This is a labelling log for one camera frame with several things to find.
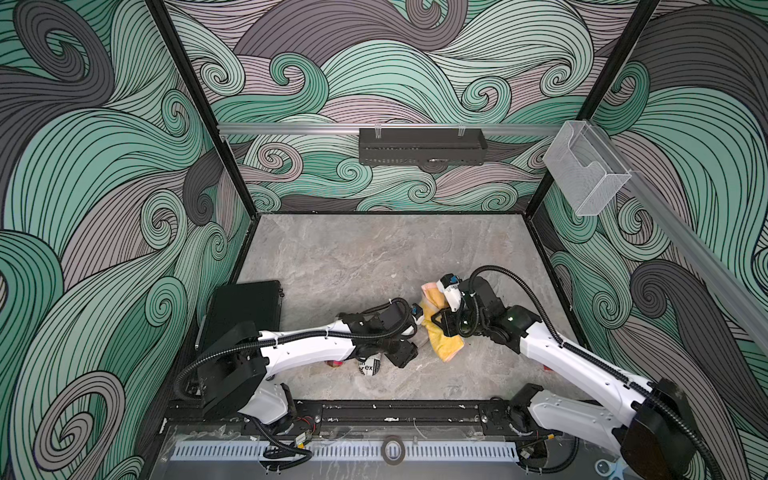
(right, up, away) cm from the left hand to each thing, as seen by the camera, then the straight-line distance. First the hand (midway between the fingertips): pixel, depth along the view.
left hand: (409, 344), depth 78 cm
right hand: (+6, +6, +1) cm, 9 cm away
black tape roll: (-3, -21, -10) cm, 23 cm away
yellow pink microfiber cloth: (+8, +1, -6) cm, 10 cm away
